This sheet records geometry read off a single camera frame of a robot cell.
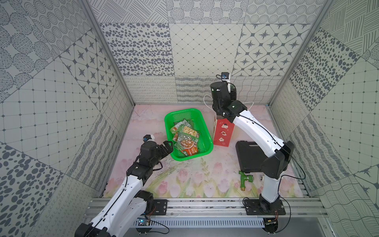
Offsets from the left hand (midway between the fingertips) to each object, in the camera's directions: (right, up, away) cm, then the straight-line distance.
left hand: (166, 143), depth 81 cm
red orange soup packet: (+11, -3, +13) cm, 17 cm away
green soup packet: (+10, +7, +17) cm, 21 cm away
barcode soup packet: (+1, +6, +17) cm, 18 cm away
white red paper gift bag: (+33, +6, +7) cm, 34 cm away
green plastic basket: (+18, +14, +22) cm, 32 cm away
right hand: (+35, +29, -5) cm, 45 cm away
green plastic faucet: (+44, -20, +1) cm, 48 cm away
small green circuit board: (-10, -37, -10) cm, 40 cm away
